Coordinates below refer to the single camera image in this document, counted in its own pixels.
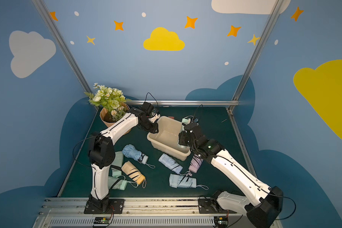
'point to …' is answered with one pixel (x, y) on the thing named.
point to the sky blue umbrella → (129, 150)
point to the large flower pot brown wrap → (114, 102)
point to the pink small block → (173, 118)
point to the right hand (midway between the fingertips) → (183, 133)
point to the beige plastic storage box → (167, 139)
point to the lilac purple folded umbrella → (196, 162)
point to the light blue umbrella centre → (170, 163)
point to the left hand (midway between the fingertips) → (155, 128)
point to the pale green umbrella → (186, 120)
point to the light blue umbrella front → (178, 181)
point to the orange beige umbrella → (133, 172)
